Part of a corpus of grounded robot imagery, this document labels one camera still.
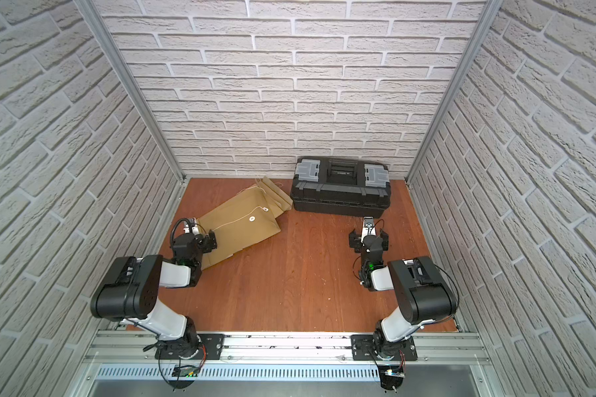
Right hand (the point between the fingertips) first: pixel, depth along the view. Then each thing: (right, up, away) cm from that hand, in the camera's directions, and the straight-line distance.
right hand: (371, 230), depth 94 cm
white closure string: (-48, +20, +19) cm, 56 cm away
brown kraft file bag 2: (-37, +12, +8) cm, 40 cm away
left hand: (-67, +1, 0) cm, 67 cm away
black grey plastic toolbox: (-12, +17, 0) cm, 21 cm away
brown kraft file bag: (-52, +3, +7) cm, 53 cm away
